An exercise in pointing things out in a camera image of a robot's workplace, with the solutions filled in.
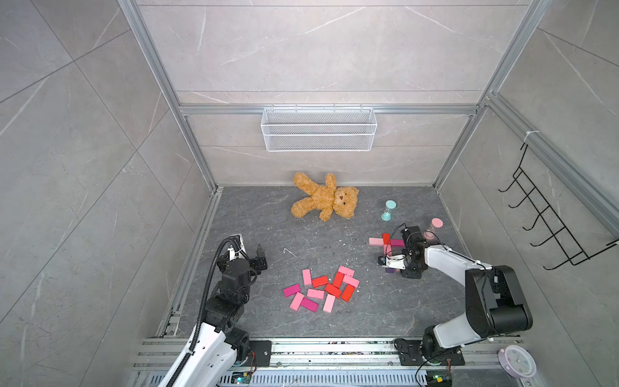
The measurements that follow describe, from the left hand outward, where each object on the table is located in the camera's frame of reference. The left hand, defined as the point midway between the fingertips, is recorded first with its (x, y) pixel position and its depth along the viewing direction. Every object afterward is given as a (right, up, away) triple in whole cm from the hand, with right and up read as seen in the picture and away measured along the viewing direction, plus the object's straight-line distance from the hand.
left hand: (248, 246), depth 77 cm
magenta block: (+14, -17, +9) cm, 24 cm away
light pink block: (+52, -5, +20) cm, 56 cm away
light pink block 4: (+22, -18, +7) cm, 30 cm away
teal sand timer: (+54, +14, +24) cm, 61 cm away
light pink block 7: (+36, -15, +11) cm, 40 cm away
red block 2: (+29, -17, +9) cm, 35 cm away
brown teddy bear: (+28, +17, +29) cm, 44 cm away
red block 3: (+31, -15, +11) cm, 36 cm away
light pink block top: (+48, -2, +21) cm, 52 cm away
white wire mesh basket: (+24, +46, +23) cm, 57 cm away
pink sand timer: (+72, +1, +24) cm, 76 cm away
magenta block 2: (+20, -21, +5) cm, 30 cm away
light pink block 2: (+19, -13, +11) cm, 26 cm away
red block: (+24, -15, +11) cm, 30 cm away
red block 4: (+34, -18, +9) cm, 40 cm away
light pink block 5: (+27, -21, +5) cm, 35 cm away
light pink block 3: (+16, -20, +6) cm, 26 cm away
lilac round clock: (+83, -33, -7) cm, 89 cm away
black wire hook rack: (+87, +6, -15) cm, 89 cm away
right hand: (+61, -9, +16) cm, 63 cm away
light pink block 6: (+34, -12, +13) cm, 39 cm away
